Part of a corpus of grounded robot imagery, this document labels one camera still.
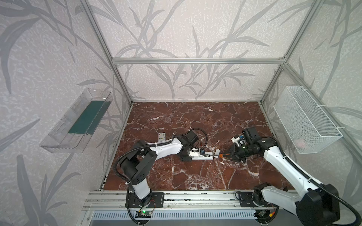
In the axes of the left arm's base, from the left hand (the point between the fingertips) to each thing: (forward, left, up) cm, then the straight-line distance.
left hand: (189, 150), depth 91 cm
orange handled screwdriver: (-8, -18, +12) cm, 22 cm away
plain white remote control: (-5, -8, +1) cm, 9 cm away
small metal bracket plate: (+9, +19, +1) cm, 21 cm away
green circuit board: (-34, +23, -1) cm, 41 cm away
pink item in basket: (-4, -57, +21) cm, 61 cm away
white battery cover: (0, -18, -1) cm, 18 cm away
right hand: (-6, -19, +13) cm, 24 cm away
